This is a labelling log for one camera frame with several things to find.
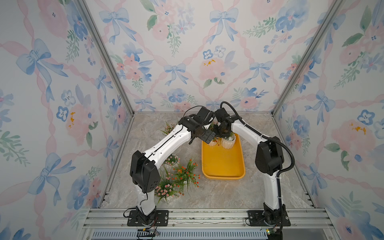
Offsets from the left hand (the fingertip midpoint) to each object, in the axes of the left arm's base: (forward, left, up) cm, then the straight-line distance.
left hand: (205, 130), depth 83 cm
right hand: (+11, -7, -15) cm, 20 cm away
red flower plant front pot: (-22, +9, -6) cm, 25 cm away
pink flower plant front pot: (-30, +19, -6) cm, 36 cm away
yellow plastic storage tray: (-10, -9, -19) cm, 23 cm away
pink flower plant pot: (-15, +18, -6) cm, 24 cm away
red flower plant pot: (0, -7, -9) cm, 12 cm away
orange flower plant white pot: (+2, -15, -15) cm, 21 cm away
